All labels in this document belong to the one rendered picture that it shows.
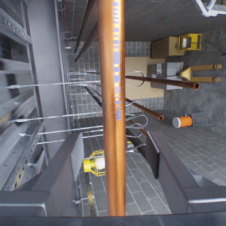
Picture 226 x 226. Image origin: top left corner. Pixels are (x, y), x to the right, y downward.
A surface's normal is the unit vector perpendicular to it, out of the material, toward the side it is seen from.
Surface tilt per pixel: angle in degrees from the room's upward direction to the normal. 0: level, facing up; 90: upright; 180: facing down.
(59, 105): 90
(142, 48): 90
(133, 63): 90
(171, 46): 90
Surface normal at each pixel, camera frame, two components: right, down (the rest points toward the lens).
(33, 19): 0.26, 0.26
